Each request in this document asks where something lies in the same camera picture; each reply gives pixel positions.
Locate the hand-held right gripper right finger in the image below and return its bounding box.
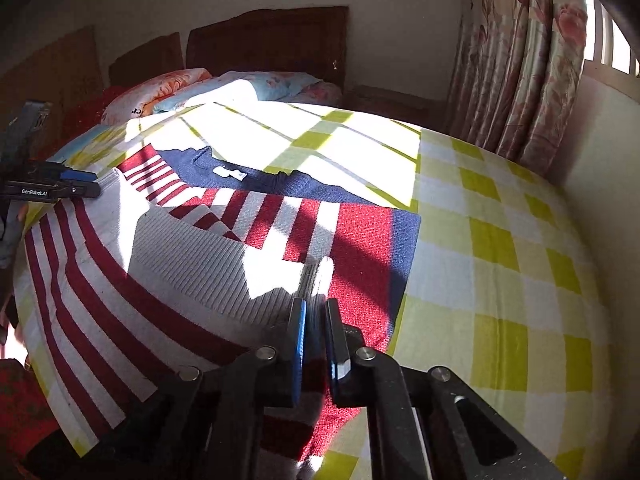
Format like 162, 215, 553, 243
325, 298, 567, 480

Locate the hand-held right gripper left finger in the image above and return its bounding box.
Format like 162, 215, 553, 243
75, 298, 307, 480

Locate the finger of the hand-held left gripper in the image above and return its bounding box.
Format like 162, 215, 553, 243
0, 182, 102, 204
46, 162, 99, 184

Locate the red white striped sweater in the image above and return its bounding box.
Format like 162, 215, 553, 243
22, 145, 422, 480

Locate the wooden cabinet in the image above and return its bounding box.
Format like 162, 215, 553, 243
0, 25, 104, 161

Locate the orange floral pillow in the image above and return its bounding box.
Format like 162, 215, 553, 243
101, 67, 214, 124

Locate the small wooden headboard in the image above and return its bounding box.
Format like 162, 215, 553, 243
109, 32, 184, 87

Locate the yellow checked bedspread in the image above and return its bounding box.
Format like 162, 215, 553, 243
14, 102, 617, 480

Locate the light blue floral pillow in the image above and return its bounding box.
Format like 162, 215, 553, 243
152, 71, 322, 114

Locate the red patterned blanket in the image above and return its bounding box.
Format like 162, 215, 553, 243
0, 85, 128, 466

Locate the large wooden headboard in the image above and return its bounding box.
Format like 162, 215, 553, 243
186, 6, 350, 95

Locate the pink floral pillow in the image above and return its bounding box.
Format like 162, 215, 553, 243
287, 80, 344, 109

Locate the wooden nightstand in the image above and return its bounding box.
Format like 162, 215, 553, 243
347, 85, 447, 122

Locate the pink floral curtain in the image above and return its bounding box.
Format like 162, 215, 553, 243
444, 0, 589, 177

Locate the window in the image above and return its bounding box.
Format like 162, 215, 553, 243
582, 0, 640, 82

